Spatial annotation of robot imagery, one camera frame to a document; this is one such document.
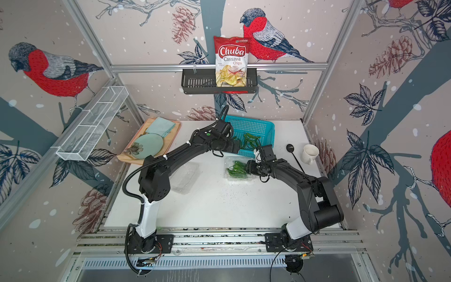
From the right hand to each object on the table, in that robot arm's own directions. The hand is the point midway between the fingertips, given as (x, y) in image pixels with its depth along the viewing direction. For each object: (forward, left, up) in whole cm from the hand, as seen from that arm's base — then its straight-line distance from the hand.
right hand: (248, 167), depth 92 cm
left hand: (+8, +7, +11) cm, 15 cm away
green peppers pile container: (0, +6, -3) cm, 7 cm away
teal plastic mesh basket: (+27, -3, -4) cm, 28 cm away
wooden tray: (+7, +72, -2) cm, 73 cm away
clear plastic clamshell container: (+3, +11, 0) cm, 12 cm away
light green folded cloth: (+33, +59, -4) cm, 68 cm away
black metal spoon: (+17, -27, -5) cm, 32 cm away
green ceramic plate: (+16, +63, -3) cm, 65 cm away
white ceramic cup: (+11, -35, +1) cm, 37 cm away
